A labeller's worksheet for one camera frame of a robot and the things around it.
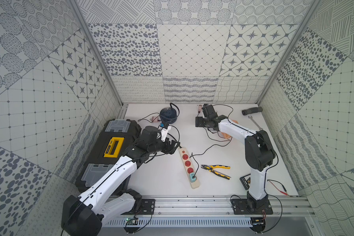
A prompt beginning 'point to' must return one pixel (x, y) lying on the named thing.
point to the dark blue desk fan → (168, 115)
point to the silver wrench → (251, 118)
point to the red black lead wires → (280, 191)
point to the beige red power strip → (189, 166)
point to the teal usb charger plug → (192, 179)
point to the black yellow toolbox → (115, 137)
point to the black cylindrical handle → (251, 110)
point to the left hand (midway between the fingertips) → (171, 137)
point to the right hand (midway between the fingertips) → (202, 121)
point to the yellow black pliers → (210, 168)
